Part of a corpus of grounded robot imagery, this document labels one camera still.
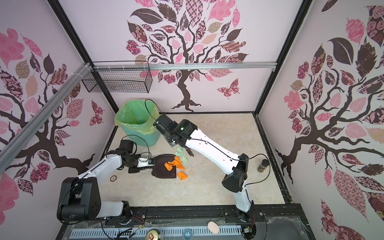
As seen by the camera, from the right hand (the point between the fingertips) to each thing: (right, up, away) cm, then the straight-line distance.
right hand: (177, 130), depth 74 cm
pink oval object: (+18, -47, -4) cm, 50 cm away
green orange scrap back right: (-1, -16, +23) cm, 27 cm away
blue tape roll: (+6, -49, -5) cm, 50 cm away
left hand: (-24, -21, +14) cm, 35 cm away
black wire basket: (-39, +35, +20) cm, 56 cm away
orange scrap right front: (-3, -20, +18) cm, 27 cm away
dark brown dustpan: (-12, -25, +14) cm, 31 cm away
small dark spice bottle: (+47, -20, +7) cm, 52 cm away
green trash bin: (-21, -4, 0) cm, 21 cm away
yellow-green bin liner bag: (-30, +10, +26) cm, 41 cm away
